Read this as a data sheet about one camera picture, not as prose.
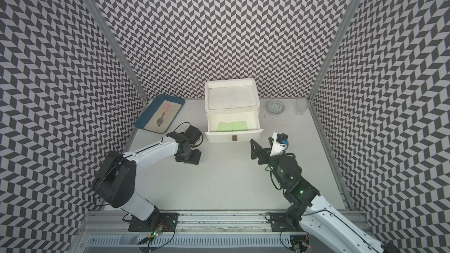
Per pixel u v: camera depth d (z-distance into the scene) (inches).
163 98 47.4
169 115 42.9
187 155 29.1
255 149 25.6
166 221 28.6
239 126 33.5
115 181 17.4
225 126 33.3
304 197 20.7
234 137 30.3
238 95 35.3
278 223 28.8
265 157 24.3
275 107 44.0
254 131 30.1
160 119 41.7
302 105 42.7
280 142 23.1
